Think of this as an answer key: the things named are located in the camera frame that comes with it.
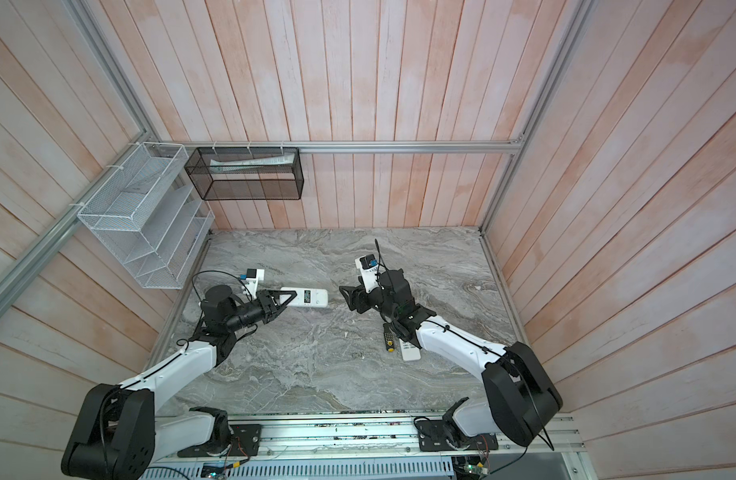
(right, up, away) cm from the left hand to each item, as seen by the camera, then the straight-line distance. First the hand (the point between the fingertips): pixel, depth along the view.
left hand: (296, 300), depth 79 cm
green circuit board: (-19, -41, -7) cm, 45 cm away
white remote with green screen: (+2, +1, +1) cm, 3 cm away
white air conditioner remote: (+32, -17, +9) cm, 37 cm away
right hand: (+14, +4, +3) cm, 15 cm away
